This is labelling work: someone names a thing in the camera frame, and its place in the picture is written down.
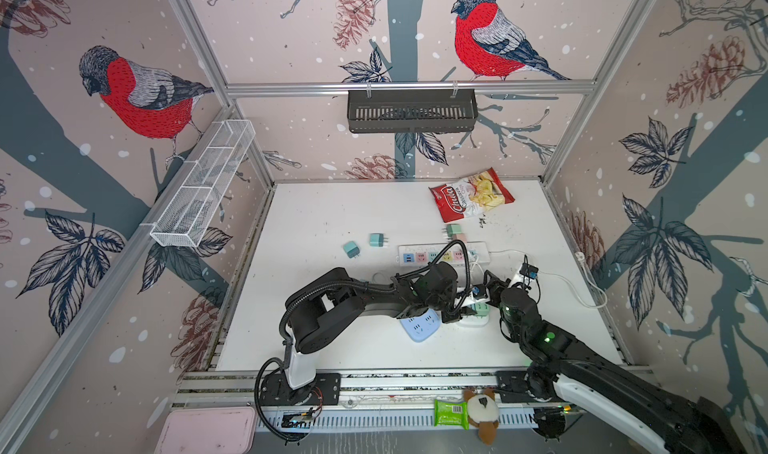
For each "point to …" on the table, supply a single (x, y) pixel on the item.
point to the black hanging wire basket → (412, 111)
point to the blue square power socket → (423, 327)
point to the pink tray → (216, 430)
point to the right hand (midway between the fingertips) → (491, 279)
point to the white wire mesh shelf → (205, 175)
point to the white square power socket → (474, 321)
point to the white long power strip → (417, 255)
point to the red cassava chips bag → (470, 194)
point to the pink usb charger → (460, 236)
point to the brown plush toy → (483, 412)
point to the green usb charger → (453, 229)
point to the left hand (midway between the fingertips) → (474, 307)
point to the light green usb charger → (482, 309)
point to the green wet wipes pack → (451, 413)
